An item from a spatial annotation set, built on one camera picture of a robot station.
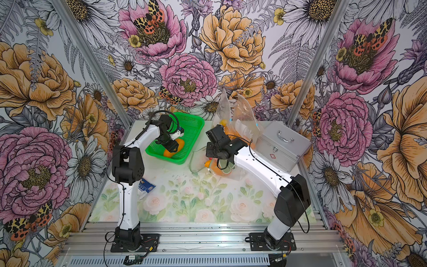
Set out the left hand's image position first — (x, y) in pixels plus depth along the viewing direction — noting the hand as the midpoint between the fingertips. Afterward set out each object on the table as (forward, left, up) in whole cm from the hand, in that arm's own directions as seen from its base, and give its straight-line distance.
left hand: (169, 150), depth 101 cm
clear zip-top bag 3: (-10, -19, +1) cm, 21 cm away
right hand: (-13, -26, +14) cm, 32 cm away
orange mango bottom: (+3, -7, +2) cm, 8 cm away
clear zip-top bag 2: (+10, -32, +18) cm, 38 cm away
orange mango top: (-17, -26, +12) cm, 34 cm away
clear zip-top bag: (+11, -44, +15) cm, 47 cm away
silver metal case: (-4, -62, +9) cm, 63 cm away
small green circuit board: (-52, +9, -8) cm, 54 cm away
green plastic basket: (+24, -11, -5) cm, 27 cm away
